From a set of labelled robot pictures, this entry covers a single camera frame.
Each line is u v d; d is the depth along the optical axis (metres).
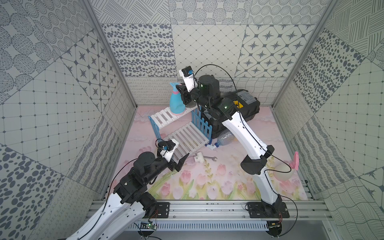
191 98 0.58
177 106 0.74
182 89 0.58
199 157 0.90
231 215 0.73
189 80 0.55
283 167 0.77
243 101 1.01
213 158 0.93
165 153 0.55
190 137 0.99
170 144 0.54
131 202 0.49
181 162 0.58
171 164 0.59
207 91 0.49
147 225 0.70
